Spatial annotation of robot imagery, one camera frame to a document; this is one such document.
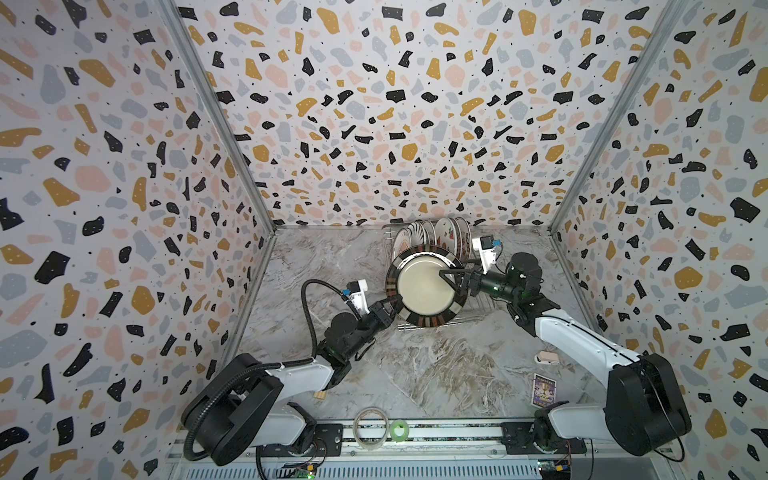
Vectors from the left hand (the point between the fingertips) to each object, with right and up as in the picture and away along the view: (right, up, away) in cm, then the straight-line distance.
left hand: (403, 294), depth 76 cm
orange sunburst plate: (+8, +16, +19) cm, 26 cm away
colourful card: (+39, -27, +5) cm, 47 cm away
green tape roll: (-1, -35, 0) cm, 35 cm away
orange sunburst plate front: (0, +14, +27) cm, 30 cm away
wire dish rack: (+23, -9, +18) cm, 31 cm away
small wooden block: (-22, -27, +4) cm, 35 cm away
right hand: (+11, +7, 0) cm, 13 cm away
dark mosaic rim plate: (+7, -2, +4) cm, 8 cm away
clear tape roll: (-9, -35, +1) cm, 36 cm away
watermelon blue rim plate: (+17, +15, +16) cm, 28 cm away
